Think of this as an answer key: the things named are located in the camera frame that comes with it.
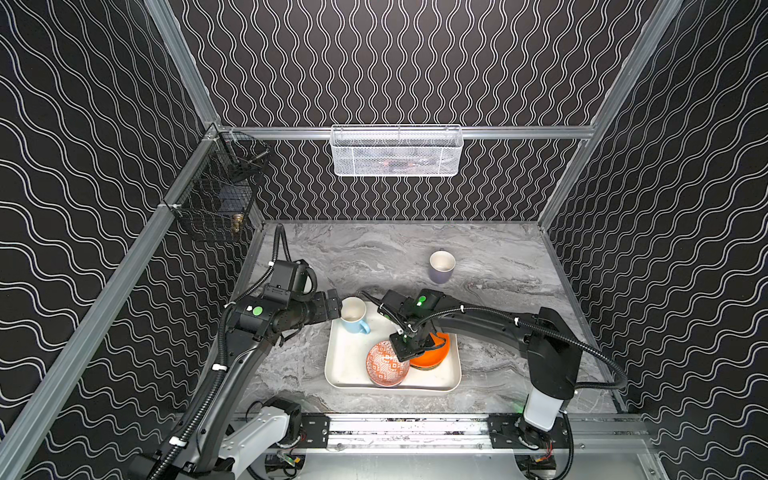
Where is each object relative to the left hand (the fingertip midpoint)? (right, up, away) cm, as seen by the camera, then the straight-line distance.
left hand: (326, 304), depth 73 cm
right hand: (+20, -16, +8) cm, 27 cm away
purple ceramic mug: (+34, +8, +32) cm, 48 cm away
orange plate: (+29, -16, +11) cm, 35 cm away
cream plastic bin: (+3, -17, +13) cm, 21 cm away
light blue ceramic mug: (+4, -7, +19) cm, 21 cm away
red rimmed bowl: (+14, -18, +9) cm, 24 cm away
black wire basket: (-39, +33, +22) cm, 56 cm away
